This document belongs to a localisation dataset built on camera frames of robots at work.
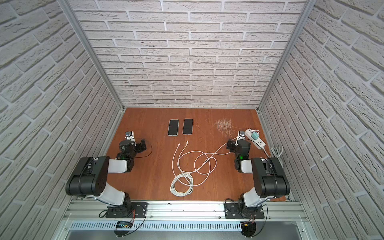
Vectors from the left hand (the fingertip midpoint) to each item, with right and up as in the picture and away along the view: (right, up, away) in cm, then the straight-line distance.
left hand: (134, 137), depth 94 cm
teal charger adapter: (+79, +1, +1) cm, 79 cm away
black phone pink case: (+34, +7, +13) cm, 37 cm away
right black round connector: (+66, -41, -24) cm, 81 cm away
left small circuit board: (+5, -41, -22) cm, 47 cm away
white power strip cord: (+94, -10, +3) cm, 95 cm away
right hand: (+65, -1, +1) cm, 65 cm away
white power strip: (+82, -4, +3) cm, 82 cm away
